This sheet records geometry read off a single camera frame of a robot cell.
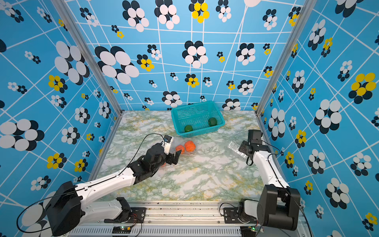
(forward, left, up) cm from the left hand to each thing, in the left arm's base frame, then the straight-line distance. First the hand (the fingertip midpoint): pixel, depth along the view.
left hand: (176, 146), depth 81 cm
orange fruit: (+7, -7, -11) cm, 15 cm away
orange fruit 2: (+6, -1, -12) cm, 13 cm away
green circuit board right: (-37, -36, -16) cm, 54 cm away
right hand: (+2, -44, -6) cm, 44 cm away
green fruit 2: (+21, -6, -11) cm, 24 cm away
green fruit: (+27, -23, -10) cm, 37 cm away
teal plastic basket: (+40, -11, -16) cm, 45 cm away
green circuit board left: (-36, +26, -19) cm, 48 cm away
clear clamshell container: (+13, -2, -13) cm, 18 cm away
